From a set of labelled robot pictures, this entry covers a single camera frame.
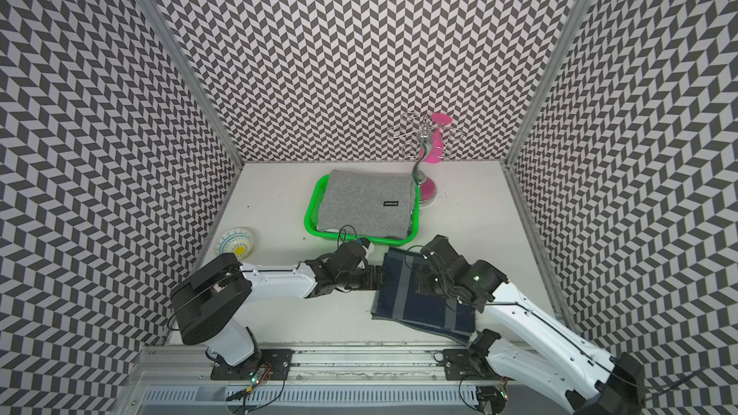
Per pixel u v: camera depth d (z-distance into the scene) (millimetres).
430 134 871
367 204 936
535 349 451
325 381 712
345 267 680
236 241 939
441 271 559
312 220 929
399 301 824
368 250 822
